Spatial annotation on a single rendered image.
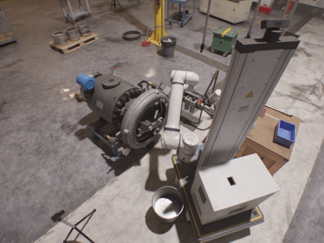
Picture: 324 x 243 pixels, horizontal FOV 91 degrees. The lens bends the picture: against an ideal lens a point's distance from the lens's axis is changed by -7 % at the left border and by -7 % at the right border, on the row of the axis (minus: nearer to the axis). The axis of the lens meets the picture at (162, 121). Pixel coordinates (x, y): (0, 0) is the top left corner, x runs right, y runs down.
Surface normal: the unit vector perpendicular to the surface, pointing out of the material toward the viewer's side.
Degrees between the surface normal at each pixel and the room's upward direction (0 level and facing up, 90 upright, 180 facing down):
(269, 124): 0
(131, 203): 0
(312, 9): 90
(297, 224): 0
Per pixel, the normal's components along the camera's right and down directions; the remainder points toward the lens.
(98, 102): -0.55, 0.19
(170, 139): -0.10, -0.08
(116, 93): -0.19, -0.46
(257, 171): 0.00, -0.67
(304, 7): -0.71, 0.52
